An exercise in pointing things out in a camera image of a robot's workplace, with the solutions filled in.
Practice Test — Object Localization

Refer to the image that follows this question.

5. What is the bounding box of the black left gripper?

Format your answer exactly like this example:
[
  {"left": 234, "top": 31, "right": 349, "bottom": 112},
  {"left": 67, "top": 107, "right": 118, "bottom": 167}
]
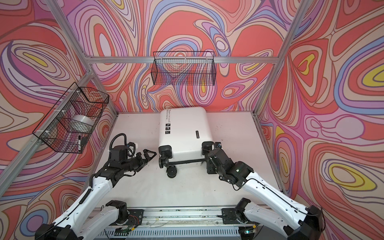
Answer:
[{"left": 119, "top": 149, "right": 156, "bottom": 174}]

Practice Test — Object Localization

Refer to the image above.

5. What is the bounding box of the black white suitcase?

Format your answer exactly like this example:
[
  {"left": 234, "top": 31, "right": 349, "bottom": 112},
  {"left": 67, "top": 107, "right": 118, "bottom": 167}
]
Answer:
[{"left": 158, "top": 107, "right": 214, "bottom": 179}]

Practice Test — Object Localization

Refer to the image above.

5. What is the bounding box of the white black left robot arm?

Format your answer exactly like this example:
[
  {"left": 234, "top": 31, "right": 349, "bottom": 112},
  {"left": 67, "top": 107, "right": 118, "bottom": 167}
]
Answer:
[{"left": 35, "top": 143, "right": 157, "bottom": 240}]

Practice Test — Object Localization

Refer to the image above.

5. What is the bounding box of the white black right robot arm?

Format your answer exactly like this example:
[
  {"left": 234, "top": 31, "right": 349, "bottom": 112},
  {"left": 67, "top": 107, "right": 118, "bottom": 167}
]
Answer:
[{"left": 203, "top": 148, "right": 326, "bottom": 240}]

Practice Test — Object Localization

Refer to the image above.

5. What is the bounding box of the black marker pen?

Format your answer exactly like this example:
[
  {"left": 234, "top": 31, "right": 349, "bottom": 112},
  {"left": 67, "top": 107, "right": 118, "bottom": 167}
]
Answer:
[{"left": 78, "top": 135, "right": 82, "bottom": 153}]

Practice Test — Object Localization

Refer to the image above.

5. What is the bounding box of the silver tape roll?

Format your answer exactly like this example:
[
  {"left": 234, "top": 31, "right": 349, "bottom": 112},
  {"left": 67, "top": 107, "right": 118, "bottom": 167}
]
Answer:
[{"left": 69, "top": 115, "right": 95, "bottom": 134}]

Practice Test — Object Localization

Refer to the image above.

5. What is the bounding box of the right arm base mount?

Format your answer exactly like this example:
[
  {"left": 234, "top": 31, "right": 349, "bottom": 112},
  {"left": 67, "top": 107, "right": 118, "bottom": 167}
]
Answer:
[{"left": 218, "top": 208, "right": 254, "bottom": 225}]

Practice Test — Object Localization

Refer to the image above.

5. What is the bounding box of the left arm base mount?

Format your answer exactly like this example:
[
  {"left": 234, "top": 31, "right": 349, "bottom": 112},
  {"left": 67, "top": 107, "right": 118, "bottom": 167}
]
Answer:
[{"left": 114, "top": 209, "right": 144, "bottom": 227}]

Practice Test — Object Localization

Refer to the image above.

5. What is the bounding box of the aluminium front rail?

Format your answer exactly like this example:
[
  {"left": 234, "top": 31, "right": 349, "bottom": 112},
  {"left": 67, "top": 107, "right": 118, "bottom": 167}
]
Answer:
[{"left": 50, "top": 205, "right": 313, "bottom": 240}]

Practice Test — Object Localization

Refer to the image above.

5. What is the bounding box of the black wire basket left wall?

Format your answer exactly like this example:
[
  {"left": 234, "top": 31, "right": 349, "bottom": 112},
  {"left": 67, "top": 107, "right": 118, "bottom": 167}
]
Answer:
[{"left": 33, "top": 83, "right": 110, "bottom": 154}]

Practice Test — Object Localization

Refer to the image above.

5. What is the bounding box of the black wire basket wall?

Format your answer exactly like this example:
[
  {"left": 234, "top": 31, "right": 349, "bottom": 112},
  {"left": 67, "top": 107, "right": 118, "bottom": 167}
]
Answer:
[
  {"left": 33, "top": 83, "right": 110, "bottom": 154},
  {"left": 151, "top": 51, "right": 217, "bottom": 86}
]

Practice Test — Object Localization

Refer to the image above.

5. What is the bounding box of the black wire basket back wall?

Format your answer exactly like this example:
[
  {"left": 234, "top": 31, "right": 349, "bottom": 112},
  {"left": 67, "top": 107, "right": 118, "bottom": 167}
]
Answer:
[{"left": 151, "top": 51, "right": 217, "bottom": 86}]

